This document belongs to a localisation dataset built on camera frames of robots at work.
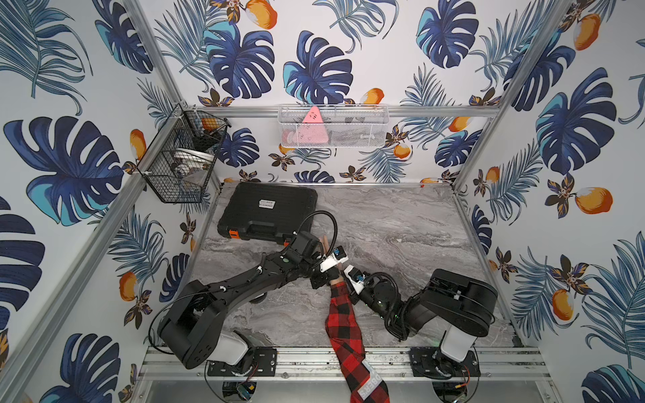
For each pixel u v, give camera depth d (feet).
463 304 1.58
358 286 2.44
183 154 2.56
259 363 2.42
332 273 2.40
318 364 2.50
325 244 2.46
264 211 3.47
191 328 1.40
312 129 2.96
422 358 2.45
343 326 2.55
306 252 2.23
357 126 3.04
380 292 2.21
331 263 2.39
